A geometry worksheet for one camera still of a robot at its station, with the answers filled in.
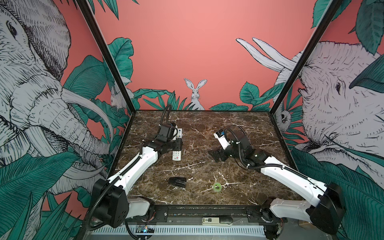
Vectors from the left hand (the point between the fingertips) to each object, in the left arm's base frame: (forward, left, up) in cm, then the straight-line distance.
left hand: (179, 140), depth 83 cm
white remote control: (-7, +2, -4) cm, 8 cm away
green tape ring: (-21, -21, -17) cm, 34 cm away
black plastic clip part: (-18, +2, -15) cm, 23 cm away
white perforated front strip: (-41, -1, -16) cm, 44 cm away
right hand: (-6, -18, +4) cm, 20 cm away
